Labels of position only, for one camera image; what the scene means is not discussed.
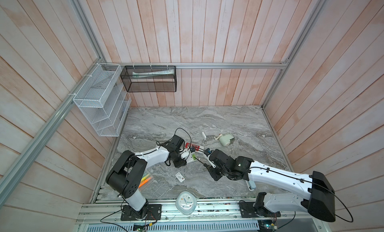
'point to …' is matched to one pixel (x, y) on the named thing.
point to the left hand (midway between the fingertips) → (181, 161)
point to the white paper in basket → (148, 73)
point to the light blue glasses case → (252, 184)
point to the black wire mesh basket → (150, 78)
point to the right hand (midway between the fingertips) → (210, 169)
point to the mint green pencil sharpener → (225, 139)
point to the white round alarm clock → (186, 202)
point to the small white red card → (179, 177)
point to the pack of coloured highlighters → (146, 179)
